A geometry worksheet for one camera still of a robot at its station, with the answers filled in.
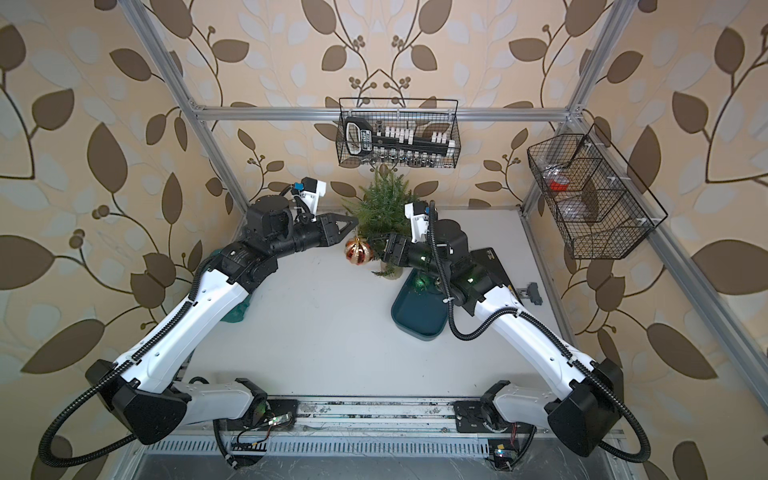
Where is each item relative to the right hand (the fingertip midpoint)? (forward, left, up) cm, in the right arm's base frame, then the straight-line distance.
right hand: (376, 241), depth 69 cm
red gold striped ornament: (-1, +4, -3) cm, 5 cm away
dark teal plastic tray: (-4, -12, -32) cm, 35 cm away
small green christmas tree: (+12, -1, -1) cm, 12 cm away
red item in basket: (+19, -49, -2) cm, 53 cm away
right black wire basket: (+14, -62, -6) cm, 64 cm away
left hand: (+2, +5, +6) cm, 8 cm away
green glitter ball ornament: (+6, -13, -29) cm, 33 cm away
